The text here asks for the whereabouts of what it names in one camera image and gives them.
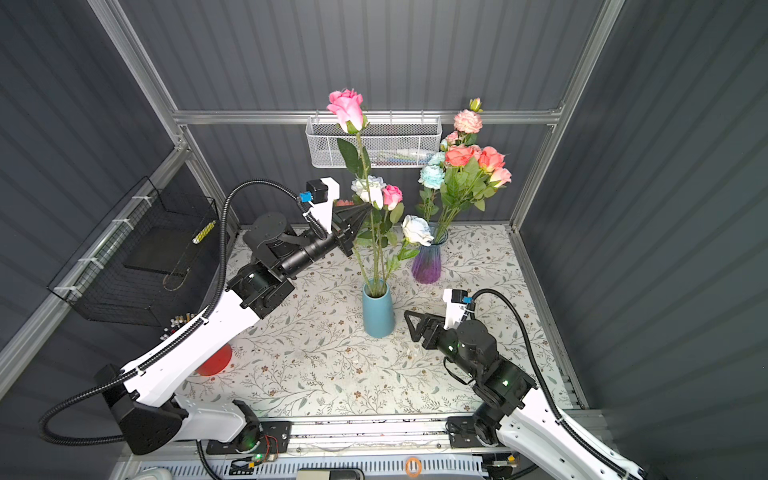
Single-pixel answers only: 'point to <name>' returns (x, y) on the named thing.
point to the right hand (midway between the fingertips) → (417, 318)
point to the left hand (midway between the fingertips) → (370, 203)
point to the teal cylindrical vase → (377, 308)
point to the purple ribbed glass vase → (426, 263)
